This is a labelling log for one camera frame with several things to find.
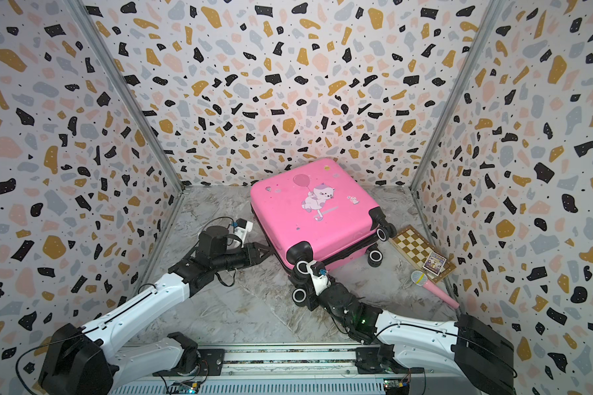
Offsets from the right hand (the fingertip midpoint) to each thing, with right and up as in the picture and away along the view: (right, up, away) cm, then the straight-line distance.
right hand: (302, 279), depth 76 cm
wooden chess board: (+45, +6, +21) cm, 50 cm away
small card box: (+48, +1, +14) cm, 50 cm away
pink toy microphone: (+42, -3, +12) cm, 43 cm away
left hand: (-9, +8, 0) cm, 12 cm away
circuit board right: (+27, -30, -5) cm, 41 cm away
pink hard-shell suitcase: (+4, +20, +7) cm, 22 cm away
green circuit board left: (-32, -29, -6) cm, 44 cm away
